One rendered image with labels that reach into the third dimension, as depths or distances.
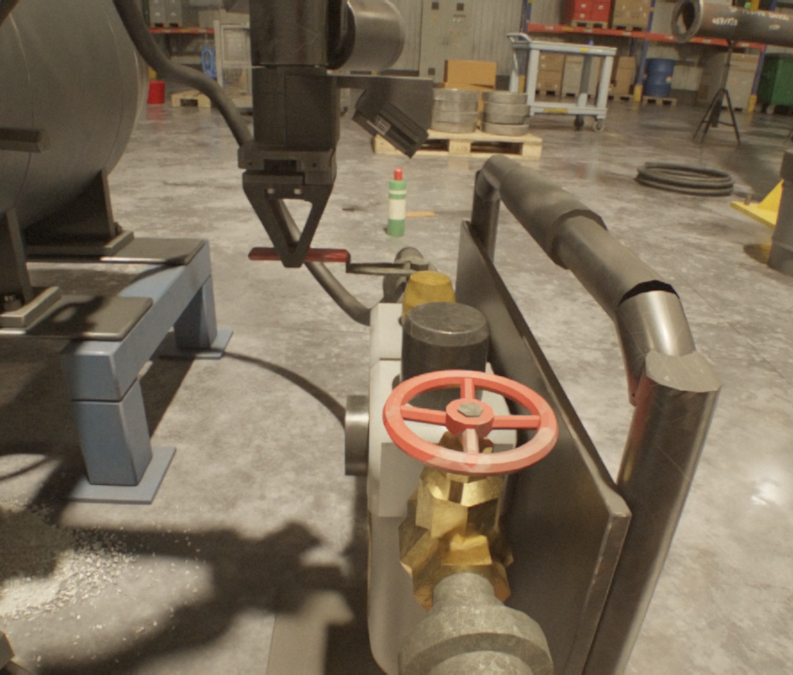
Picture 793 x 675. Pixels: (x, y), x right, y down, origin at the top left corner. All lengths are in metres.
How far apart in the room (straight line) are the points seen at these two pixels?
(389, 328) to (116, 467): 0.68
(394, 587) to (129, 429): 0.65
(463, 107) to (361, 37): 4.07
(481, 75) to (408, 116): 5.03
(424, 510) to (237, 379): 1.05
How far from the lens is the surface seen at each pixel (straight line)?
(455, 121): 4.52
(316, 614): 0.81
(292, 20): 0.45
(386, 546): 0.38
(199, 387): 1.29
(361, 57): 0.50
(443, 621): 0.23
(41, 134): 0.61
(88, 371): 0.94
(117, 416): 0.96
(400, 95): 0.46
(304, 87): 0.45
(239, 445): 1.10
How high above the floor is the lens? 0.64
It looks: 26 degrees down
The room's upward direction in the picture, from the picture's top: 3 degrees clockwise
